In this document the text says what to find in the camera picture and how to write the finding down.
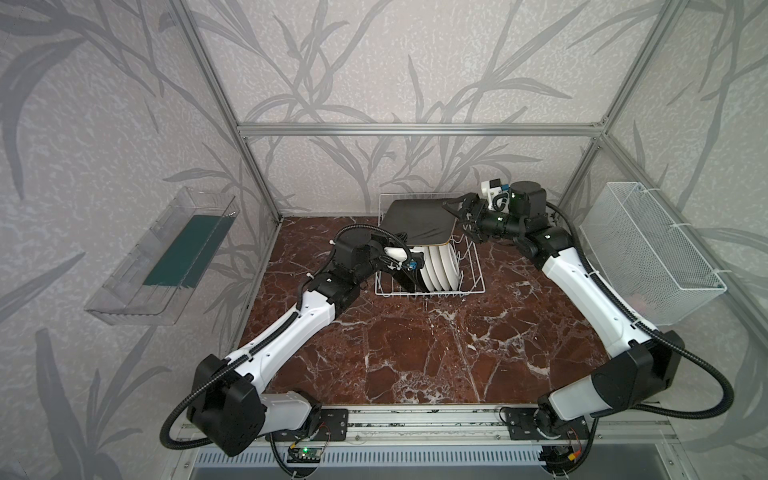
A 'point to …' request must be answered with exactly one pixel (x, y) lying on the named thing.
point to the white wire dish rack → (388, 283)
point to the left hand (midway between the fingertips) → (405, 220)
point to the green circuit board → (304, 455)
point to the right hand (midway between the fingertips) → (448, 205)
